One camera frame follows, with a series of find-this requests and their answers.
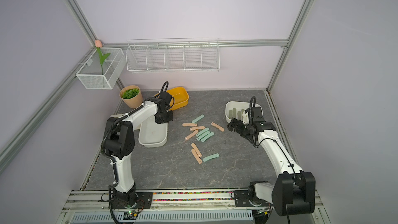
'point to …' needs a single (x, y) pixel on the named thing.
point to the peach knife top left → (189, 124)
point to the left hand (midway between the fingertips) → (169, 121)
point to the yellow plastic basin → (181, 97)
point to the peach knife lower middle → (194, 146)
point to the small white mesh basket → (90, 74)
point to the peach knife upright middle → (188, 137)
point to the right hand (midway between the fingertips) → (234, 128)
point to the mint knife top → (198, 118)
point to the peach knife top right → (217, 126)
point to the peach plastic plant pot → (134, 102)
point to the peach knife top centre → (197, 128)
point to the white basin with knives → (238, 105)
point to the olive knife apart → (230, 113)
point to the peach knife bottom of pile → (196, 156)
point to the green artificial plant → (129, 93)
